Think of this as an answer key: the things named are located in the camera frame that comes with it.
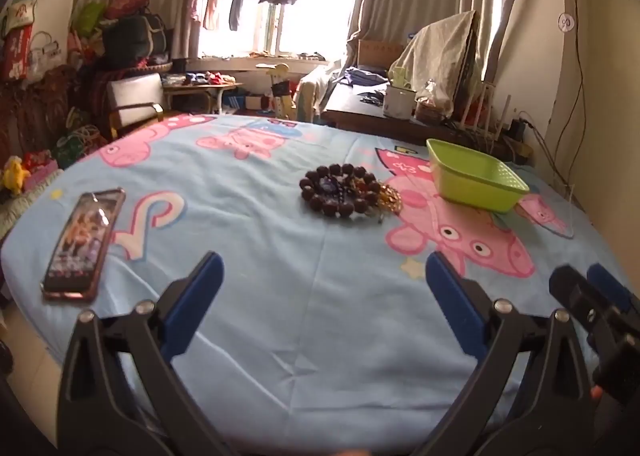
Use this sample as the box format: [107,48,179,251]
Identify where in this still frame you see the white enamel mug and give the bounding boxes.
[384,84,417,119]

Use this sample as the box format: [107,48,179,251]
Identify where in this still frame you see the yellow plush toy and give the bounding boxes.
[2,156,32,195]

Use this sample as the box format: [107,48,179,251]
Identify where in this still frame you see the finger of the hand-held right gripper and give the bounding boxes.
[549,263,626,352]
[587,263,640,332]

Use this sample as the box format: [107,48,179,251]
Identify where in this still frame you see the white router with antennas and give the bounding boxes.
[460,81,521,139]

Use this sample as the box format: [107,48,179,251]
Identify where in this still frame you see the chair with white back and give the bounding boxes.
[107,72,177,139]

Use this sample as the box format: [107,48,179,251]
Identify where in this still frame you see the purple bead necklace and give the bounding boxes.
[319,175,352,203]

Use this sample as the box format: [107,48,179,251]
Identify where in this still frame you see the green bag with white cords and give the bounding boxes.
[52,123,109,170]

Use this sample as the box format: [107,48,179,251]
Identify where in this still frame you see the red bag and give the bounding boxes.
[104,0,151,20]

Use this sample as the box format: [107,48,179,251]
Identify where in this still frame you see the cardboard box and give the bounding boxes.
[357,39,407,73]

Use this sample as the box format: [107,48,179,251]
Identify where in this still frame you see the cloth-covered monitor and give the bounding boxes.
[390,10,481,117]

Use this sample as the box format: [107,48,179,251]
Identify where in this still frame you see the large dark bead bracelet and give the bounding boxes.
[299,163,383,218]

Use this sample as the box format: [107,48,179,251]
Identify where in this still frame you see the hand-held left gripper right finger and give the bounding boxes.
[425,251,596,456]

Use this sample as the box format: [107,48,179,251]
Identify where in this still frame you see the wooden animal toy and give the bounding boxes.
[256,62,299,120]

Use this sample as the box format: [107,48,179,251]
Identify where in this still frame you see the cartoon pig printed blanket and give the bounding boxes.
[0,114,631,452]

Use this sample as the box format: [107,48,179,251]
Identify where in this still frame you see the white garment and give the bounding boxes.
[295,66,342,125]

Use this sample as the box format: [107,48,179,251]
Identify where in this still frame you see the small wooden table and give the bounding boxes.
[162,78,246,114]

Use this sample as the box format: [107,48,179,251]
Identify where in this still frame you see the blue clothes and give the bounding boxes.
[344,66,392,88]

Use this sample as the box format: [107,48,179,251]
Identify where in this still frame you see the dark wooden desk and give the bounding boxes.
[320,81,531,162]

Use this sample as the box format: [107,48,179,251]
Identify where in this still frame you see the amber bead jewelry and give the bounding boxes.
[372,183,404,215]

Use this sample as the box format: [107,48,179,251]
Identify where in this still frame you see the dark duffel bag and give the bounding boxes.
[102,11,169,70]

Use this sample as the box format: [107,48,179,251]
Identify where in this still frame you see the smartphone with pink case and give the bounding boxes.
[41,187,127,302]

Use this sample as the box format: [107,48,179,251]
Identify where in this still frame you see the snack bag in wicker basket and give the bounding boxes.
[415,79,449,126]

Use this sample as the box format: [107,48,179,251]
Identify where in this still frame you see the green plastic basket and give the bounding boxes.
[426,139,531,213]

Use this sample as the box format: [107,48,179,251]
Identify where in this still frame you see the black wall cable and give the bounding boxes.
[564,0,588,192]

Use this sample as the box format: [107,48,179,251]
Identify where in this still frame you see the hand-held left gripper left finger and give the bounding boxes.
[56,251,236,456]

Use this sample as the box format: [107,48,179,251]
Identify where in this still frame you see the red printed packet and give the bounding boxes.
[1,25,34,81]

